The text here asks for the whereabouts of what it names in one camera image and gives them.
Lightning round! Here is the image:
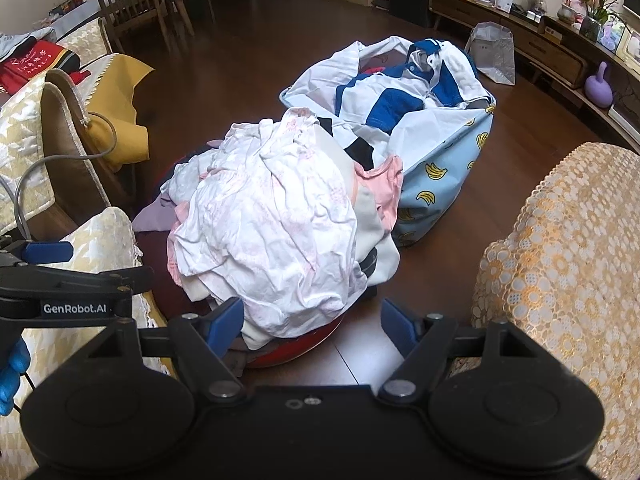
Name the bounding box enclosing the blue gloved left hand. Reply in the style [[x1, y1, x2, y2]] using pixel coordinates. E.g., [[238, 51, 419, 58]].
[[0, 337, 30, 416]]

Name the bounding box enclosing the brown sofa cushion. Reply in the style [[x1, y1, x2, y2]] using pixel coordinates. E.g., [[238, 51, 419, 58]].
[[40, 70, 111, 226]]

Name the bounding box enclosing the white pink printed garment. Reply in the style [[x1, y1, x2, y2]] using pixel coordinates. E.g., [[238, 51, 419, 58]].
[[167, 108, 368, 351]]

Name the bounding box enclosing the red round basin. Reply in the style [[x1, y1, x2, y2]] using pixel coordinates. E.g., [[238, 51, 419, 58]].
[[245, 315, 344, 370]]

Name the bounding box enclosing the grey cable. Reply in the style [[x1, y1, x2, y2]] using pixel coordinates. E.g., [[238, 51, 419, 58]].
[[0, 110, 120, 241]]

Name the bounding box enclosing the purple kettlebell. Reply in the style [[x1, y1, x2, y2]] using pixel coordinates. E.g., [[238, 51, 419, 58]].
[[584, 61, 614, 110]]

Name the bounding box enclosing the wooden TV cabinet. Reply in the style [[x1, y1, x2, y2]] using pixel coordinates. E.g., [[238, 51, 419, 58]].
[[428, 0, 639, 151]]

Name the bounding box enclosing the wooden dining chair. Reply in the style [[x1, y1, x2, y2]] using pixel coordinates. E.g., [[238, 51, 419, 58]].
[[98, 0, 171, 53]]

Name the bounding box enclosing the gold lace tablecloth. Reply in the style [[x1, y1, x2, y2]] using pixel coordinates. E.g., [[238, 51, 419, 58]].
[[470, 142, 639, 479]]

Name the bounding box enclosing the cream patterned sofa cover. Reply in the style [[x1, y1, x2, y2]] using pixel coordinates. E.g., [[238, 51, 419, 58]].
[[0, 16, 172, 480]]

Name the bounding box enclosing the white shopping bag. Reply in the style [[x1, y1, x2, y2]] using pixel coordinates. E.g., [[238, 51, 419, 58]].
[[464, 22, 516, 86]]

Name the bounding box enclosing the pile of mixed clothes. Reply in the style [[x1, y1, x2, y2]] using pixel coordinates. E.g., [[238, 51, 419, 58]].
[[134, 108, 404, 352]]

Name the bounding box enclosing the red flower plant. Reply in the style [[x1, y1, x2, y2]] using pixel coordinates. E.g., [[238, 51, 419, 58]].
[[579, 0, 623, 42]]

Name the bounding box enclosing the yellow cloth on sofa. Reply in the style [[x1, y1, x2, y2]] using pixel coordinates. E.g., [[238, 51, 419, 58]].
[[76, 53, 153, 172]]

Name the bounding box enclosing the blue banana print bag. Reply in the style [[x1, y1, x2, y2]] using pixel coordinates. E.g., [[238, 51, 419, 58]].
[[278, 34, 497, 248]]

